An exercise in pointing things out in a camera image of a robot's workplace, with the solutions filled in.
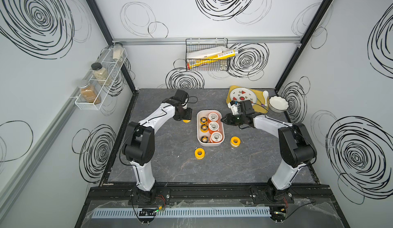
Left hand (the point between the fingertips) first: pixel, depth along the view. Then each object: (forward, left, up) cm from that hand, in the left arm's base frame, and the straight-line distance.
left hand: (187, 115), depth 93 cm
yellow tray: (+1, -42, +10) cm, 43 cm away
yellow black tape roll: (+2, -11, -8) cm, 13 cm away
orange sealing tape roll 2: (-4, -17, -5) cm, 18 cm away
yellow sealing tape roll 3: (-14, -30, -9) cm, 34 cm away
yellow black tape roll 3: (-11, -11, -9) cm, 18 cm away
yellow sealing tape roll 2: (-20, -8, -9) cm, 23 cm away
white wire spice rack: (+24, +49, +17) cm, 58 cm away
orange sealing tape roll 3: (-11, -18, -5) cm, 22 cm away
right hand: (-1, -23, -1) cm, 23 cm away
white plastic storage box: (+6, -11, -4) cm, 13 cm away
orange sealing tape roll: (+3, -17, -5) cm, 18 cm away
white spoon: (+27, -58, -7) cm, 64 cm away
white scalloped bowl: (+17, -64, -7) cm, 67 cm away
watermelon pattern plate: (+27, -39, -7) cm, 48 cm away
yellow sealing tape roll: (-4, 0, 0) cm, 4 cm away
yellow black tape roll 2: (-4, -11, -9) cm, 14 cm away
